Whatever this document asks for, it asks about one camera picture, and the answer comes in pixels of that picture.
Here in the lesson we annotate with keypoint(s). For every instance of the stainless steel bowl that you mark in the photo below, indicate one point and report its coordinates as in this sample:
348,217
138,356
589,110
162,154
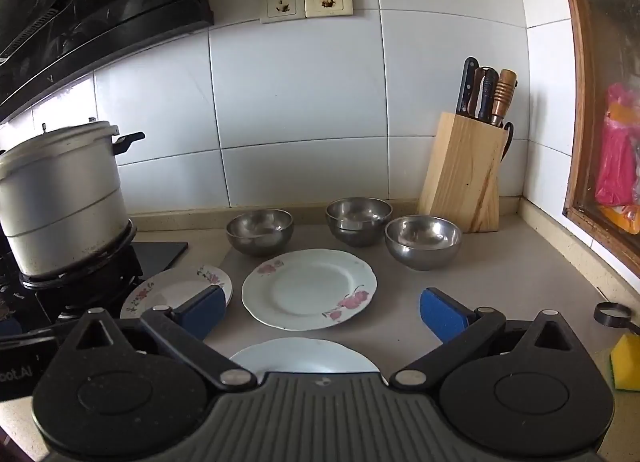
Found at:
357,227
260,237
422,247

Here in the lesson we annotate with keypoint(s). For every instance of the small floral white plate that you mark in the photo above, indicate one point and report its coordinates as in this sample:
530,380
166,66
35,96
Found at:
170,287

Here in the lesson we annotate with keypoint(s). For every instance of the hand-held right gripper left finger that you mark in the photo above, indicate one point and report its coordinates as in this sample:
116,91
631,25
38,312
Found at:
202,310

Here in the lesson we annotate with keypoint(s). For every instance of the black kitchen scissors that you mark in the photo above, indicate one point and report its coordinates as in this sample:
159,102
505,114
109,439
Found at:
508,140

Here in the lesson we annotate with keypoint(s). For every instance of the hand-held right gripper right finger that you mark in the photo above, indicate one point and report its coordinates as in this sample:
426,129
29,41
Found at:
440,313

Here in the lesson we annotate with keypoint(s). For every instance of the black gas stove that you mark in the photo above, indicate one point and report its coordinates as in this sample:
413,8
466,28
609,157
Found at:
155,254

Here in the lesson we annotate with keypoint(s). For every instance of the large floral white plate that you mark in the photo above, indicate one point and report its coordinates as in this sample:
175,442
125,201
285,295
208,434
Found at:
305,289

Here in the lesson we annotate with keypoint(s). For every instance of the orange plastic bag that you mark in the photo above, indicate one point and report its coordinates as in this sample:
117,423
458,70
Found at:
625,219

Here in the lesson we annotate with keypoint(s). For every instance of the plain white plate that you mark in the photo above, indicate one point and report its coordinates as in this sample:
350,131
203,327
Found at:
300,357

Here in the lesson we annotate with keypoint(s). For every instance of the aluminium pressure cooker pot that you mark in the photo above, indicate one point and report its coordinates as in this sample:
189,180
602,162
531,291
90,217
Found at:
60,202

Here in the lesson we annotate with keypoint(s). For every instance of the yellow green sponge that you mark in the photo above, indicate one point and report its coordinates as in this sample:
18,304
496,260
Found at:
626,362

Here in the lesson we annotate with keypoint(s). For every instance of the wooden knife block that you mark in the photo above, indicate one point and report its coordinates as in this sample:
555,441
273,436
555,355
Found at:
462,177

